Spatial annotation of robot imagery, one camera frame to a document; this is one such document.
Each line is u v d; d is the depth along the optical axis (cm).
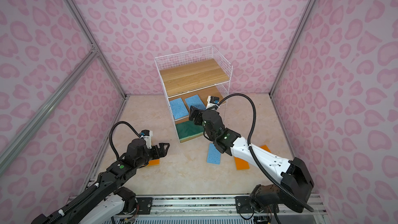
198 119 66
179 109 79
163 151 73
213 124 53
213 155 89
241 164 86
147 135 72
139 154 62
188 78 71
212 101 63
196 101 82
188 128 98
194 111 65
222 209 72
